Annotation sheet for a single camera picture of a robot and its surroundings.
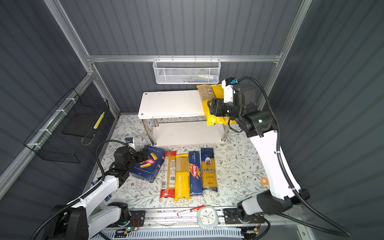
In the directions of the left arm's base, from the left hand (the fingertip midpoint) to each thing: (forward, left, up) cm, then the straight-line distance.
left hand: (139, 149), depth 87 cm
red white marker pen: (-32, -29, -10) cm, 44 cm away
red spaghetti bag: (-20, -17, -9) cm, 28 cm away
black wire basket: (-2, +32, +17) cm, 36 cm away
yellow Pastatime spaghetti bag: (-22, -25, -9) cm, 34 cm away
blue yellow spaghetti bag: (-18, -40, -9) cm, 45 cm away
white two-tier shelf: (+3, -24, +22) cm, 33 cm away
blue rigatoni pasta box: (-11, -6, -5) cm, 13 cm away
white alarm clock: (-36, -37, -9) cm, 52 cm away
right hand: (0, -41, +33) cm, 53 cm away
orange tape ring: (-19, -72, -11) cm, 76 cm away
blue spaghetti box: (-20, -32, -7) cm, 39 cm away
